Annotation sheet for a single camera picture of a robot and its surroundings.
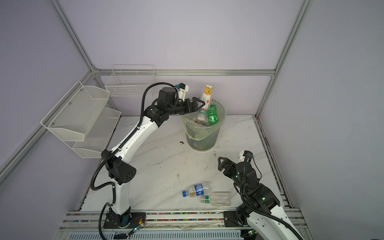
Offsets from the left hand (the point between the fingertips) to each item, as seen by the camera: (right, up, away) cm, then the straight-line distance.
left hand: (198, 106), depth 74 cm
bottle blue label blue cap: (0, -44, +4) cm, 44 cm away
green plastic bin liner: (-2, -13, +5) cm, 14 cm away
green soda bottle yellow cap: (+8, -3, +12) cm, 15 cm away
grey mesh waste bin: (+6, -21, +19) cm, 28 cm away
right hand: (+11, -28, -2) cm, 31 cm away
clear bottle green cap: (+11, -50, +5) cm, 51 cm away
